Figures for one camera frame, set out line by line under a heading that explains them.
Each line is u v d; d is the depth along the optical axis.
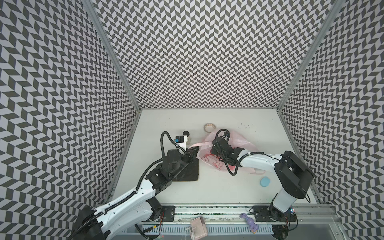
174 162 0.54
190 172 0.64
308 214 0.75
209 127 1.08
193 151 0.64
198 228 0.65
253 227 0.68
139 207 0.59
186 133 0.94
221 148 0.68
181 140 0.63
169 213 0.72
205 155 0.88
